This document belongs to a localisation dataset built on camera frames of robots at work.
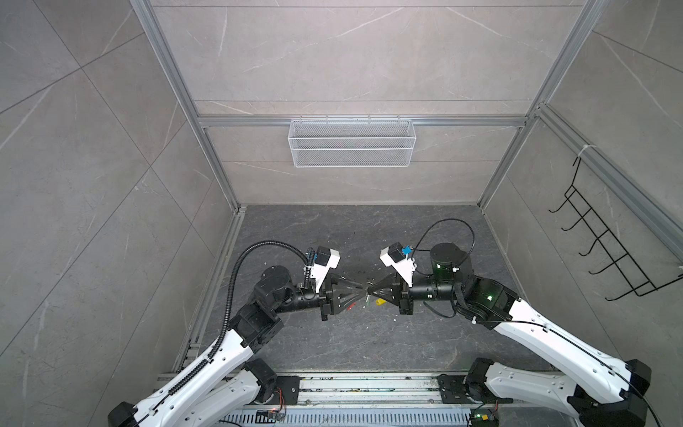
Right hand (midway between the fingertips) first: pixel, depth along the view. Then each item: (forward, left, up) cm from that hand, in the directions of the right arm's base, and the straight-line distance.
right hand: (371, 288), depth 61 cm
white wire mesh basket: (+62, +3, -1) cm, 62 cm away
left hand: (-1, +2, +4) cm, 5 cm away
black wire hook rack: (+12, -61, +2) cm, 63 cm away
